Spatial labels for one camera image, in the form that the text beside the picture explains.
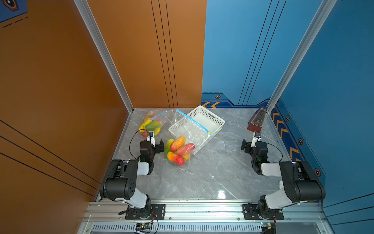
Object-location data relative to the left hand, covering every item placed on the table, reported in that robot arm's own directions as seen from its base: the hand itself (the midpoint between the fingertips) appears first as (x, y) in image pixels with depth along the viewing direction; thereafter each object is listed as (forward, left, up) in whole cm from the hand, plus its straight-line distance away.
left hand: (154, 138), depth 95 cm
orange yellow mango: (-7, -16, +4) cm, 18 cm away
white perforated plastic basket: (-1, -28, +13) cm, 31 cm away
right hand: (0, -63, -1) cm, 63 cm away
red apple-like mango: (-11, -21, +6) cm, 24 cm away
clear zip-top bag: (-16, -18, +1) cm, 25 cm away
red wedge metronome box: (+13, -69, +1) cm, 70 cm away
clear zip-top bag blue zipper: (+11, +2, +4) cm, 11 cm away
